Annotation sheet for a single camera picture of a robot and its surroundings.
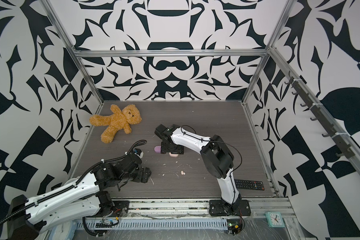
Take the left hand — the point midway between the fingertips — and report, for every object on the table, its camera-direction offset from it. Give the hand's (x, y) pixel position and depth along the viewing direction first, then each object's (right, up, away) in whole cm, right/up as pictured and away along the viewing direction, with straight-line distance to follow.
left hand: (145, 169), depth 77 cm
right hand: (+12, +6, +12) cm, 18 cm away
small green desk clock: (+62, -21, -7) cm, 66 cm away
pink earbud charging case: (+14, +4, +13) cm, 20 cm away
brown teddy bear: (-24, +25, +22) cm, 41 cm away
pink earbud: (+19, -4, +8) cm, 21 cm away
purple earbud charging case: (+4, +7, +14) cm, 17 cm away
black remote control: (+55, -9, +4) cm, 56 cm away
